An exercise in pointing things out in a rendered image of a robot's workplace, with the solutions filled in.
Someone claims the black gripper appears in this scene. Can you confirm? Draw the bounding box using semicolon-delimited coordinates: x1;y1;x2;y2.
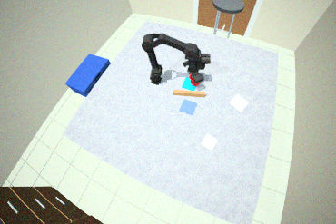
183;61;204;83

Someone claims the white square pad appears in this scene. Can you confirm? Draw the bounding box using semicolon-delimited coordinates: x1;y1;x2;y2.
229;93;249;112

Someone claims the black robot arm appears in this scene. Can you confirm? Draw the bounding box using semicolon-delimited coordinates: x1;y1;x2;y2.
142;33;211;85

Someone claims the tan wooden bar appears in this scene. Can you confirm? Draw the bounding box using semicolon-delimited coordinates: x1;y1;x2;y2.
173;90;205;98

